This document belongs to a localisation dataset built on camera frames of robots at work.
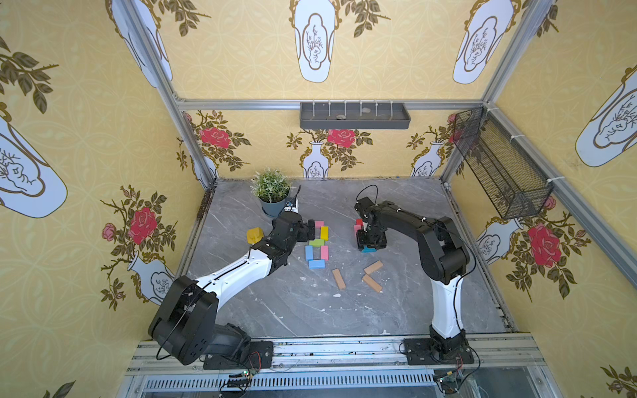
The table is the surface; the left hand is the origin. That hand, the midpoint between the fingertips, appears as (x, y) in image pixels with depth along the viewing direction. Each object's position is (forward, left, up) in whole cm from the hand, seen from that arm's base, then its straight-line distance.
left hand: (304, 220), depth 88 cm
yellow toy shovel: (+3, +20, -14) cm, 25 cm away
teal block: (-7, -23, -10) cm, 26 cm away
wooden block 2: (-12, -24, -15) cm, 31 cm away
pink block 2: (-6, -7, -14) cm, 17 cm away
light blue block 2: (-10, -4, -15) cm, 18 cm away
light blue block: (-5, -1, -14) cm, 15 cm away
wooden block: (-16, -12, -14) cm, 24 cm away
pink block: (+8, -5, -15) cm, 17 cm away
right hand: (-3, -24, -16) cm, 29 cm away
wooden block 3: (-18, -24, -14) cm, 33 cm away
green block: (-1, -5, -14) cm, 15 cm away
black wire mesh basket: (+4, -71, +13) cm, 73 cm away
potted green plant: (+14, +12, +1) cm, 19 cm away
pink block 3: (+6, -21, -15) cm, 26 cm away
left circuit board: (-45, +19, -18) cm, 52 cm away
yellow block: (+3, -8, -14) cm, 16 cm away
